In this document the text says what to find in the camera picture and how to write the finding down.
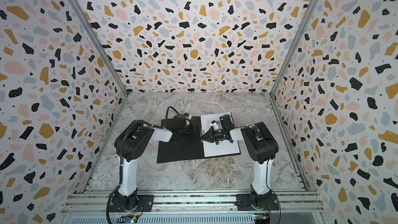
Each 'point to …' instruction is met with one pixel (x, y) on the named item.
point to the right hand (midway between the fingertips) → (198, 136)
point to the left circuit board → (128, 219)
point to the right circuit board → (261, 218)
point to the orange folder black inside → (174, 151)
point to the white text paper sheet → (224, 146)
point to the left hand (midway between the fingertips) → (202, 127)
